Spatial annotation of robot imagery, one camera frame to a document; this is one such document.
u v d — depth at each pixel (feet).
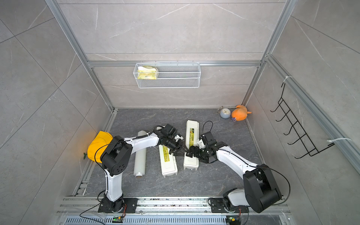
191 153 2.50
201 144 2.67
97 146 3.22
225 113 3.67
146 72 2.84
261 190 1.36
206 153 2.08
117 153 1.82
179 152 2.69
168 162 2.68
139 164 2.71
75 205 2.45
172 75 3.31
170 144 2.58
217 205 2.39
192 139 2.96
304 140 2.07
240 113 3.52
